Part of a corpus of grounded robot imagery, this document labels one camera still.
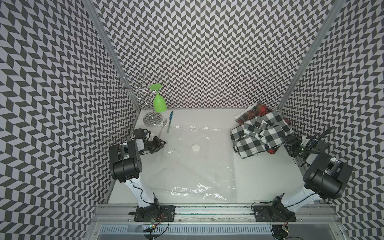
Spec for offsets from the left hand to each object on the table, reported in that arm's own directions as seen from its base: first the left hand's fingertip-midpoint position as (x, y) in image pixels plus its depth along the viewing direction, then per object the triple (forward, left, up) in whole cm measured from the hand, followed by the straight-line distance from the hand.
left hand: (165, 144), depth 98 cm
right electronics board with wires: (-47, -61, -2) cm, 77 cm away
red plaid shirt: (+26, -67, +5) cm, 72 cm away
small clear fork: (+18, +3, 0) cm, 18 cm away
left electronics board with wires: (-43, -2, +4) cm, 44 cm away
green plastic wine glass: (+16, +2, +22) cm, 27 cm away
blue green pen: (+25, -1, -1) cm, 25 cm away
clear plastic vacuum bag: (-12, -21, -1) cm, 24 cm away
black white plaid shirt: (+1, -61, +9) cm, 61 cm away
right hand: (-2, -74, +7) cm, 75 cm away
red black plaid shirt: (-7, -69, +3) cm, 69 cm away
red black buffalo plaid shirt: (+21, -71, +11) cm, 75 cm away
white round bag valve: (-3, -20, 0) cm, 21 cm away
